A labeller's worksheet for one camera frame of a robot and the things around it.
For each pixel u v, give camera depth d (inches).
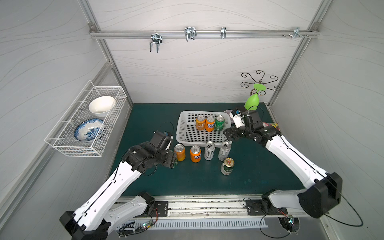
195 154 32.5
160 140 20.3
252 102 36.5
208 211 28.9
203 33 30.7
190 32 29.9
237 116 27.8
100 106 30.1
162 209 28.9
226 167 30.8
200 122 38.7
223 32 31.1
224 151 31.9
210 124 38.0
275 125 41.1
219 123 38.6
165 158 23.9
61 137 22.3
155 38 30.8
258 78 36.7
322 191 15.4
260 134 21.7
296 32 30.1
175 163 25.2
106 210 15.8
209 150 32.1
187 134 40.7
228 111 49.6
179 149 33.1
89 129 25.6
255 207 28.9
